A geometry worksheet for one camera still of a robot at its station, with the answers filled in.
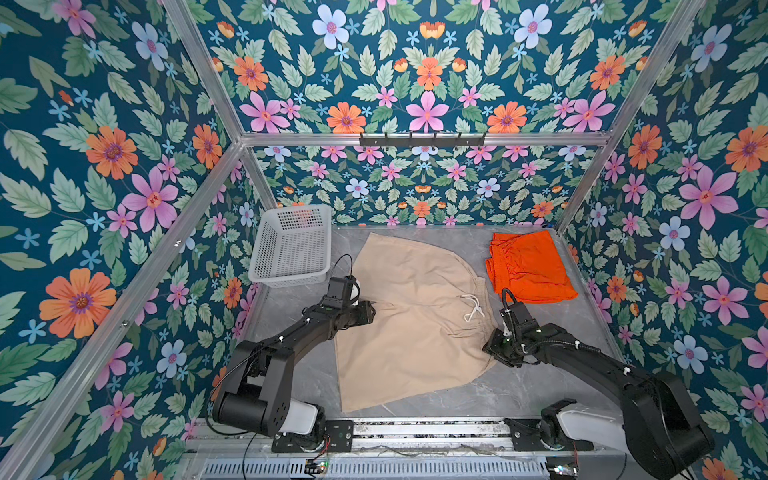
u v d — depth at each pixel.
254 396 0.43
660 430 0.41
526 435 0.73
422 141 0.93
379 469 0.77
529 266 1.07
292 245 1.15
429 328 0.92
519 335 0.68
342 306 0.71
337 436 0.74
